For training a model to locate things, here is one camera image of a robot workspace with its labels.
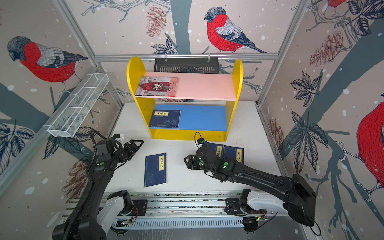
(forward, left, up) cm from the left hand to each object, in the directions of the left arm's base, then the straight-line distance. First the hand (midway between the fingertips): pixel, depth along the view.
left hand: (139, 144), depth 80 cm
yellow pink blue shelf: (+45, -23, -17) cm, 54 cm away
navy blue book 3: (+1, -55, -14) cm, 57 cm away
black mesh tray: (+46, -41, +20) cm, 65 cm away
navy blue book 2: (+18, -12, -1) cm, 22 cm away
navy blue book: (-9, -7, -15) cm, 19 cm away
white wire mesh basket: (+9, +31, +15) cm, 35 cm away
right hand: (-9, -26, -2) cm, 28 cm away
